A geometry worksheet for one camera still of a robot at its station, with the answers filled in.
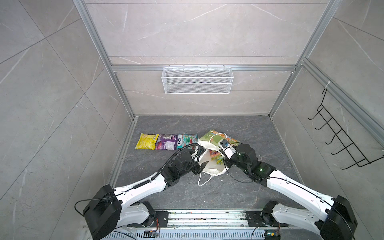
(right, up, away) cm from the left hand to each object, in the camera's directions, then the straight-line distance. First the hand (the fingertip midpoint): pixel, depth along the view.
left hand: (203, 153), depth 79 cm
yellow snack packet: (-37, +5, +19) cm, 42 cm away
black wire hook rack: (+62, +11, -11) cm, 64 cm away
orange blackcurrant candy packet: (+7, -2, +13) cm, 15 cm away
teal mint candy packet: (-12, +6, +22) cm, 26 cm away
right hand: (+10, +3, 0) cm, 10 cm away
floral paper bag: (+4, +7, 0) cm, 8 cm away
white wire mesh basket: (-3, +47, +22) cm, 52 cm away
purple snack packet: (-24, +4, +22) cm, 32 cm away
